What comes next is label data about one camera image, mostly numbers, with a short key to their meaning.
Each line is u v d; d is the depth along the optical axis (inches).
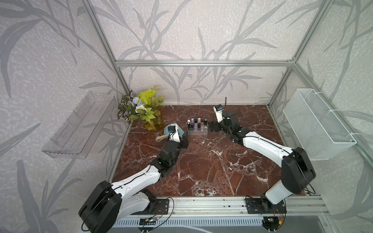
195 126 39.6
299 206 29.6
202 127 39.6
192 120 39.1
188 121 39.3
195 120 39.0
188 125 39.3
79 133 27.3
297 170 17.0
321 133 23.7
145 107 34.4
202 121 39.0
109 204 15.7
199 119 38.8
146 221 27.6
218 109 29.2
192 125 39.2
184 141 27.7
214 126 30.5
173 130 26.2
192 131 40.5
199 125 39.1
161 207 29.0
